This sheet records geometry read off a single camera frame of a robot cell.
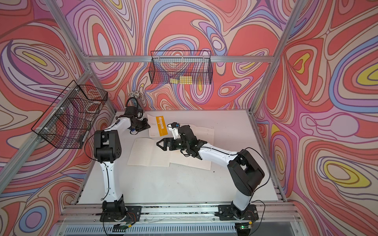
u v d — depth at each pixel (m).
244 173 0.46
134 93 1.05
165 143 0.72
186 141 0.66
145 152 0.97
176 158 0.93
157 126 1.10
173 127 0.75
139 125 0.92
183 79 0.82
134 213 0.73
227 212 0.73
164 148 0.72
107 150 0.61
